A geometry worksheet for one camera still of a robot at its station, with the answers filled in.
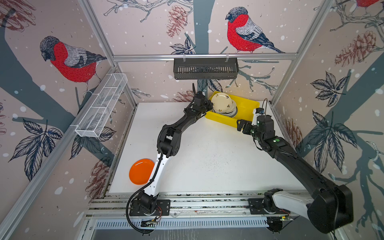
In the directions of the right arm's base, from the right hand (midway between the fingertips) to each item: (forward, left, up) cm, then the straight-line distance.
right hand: (243, 123), depth 82 cm
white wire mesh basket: (-9, +77, +12) cm, 78 cm away
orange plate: (-22, +59, -20) cm, 66 cm away
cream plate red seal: (+26, +16, -5) cm, 31 cm away
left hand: (+22, +15, -5) cm, 27 cm away
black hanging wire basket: (+44, +35, +8) cm, 56 cm away
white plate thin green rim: (+20, +3, -16) cm, 26 cm away
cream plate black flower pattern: (+25, +8, -9) cm, 27 cm away
